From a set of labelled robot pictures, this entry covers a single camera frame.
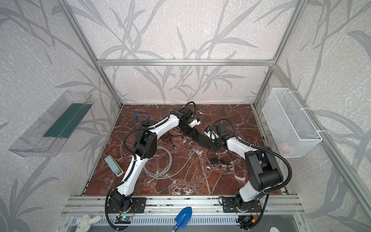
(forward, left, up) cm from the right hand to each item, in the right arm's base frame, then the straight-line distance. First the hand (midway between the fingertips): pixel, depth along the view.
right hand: (213, 137), depth 96 cm
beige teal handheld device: (-19, +60, +1) cm, 63 cm away
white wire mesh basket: (-16, -30, +31) cm, 46 cm away
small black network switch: (+1, +7, -6) cm, 9 cm away
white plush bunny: (-46, +64, +1) cm, 79 cm away
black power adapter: (-15, -1, -2) cm, 16 cm away
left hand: (+4, +10, 0) cm, 11 cm away
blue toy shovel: (-44, +18, -3) cm, 47 cm away
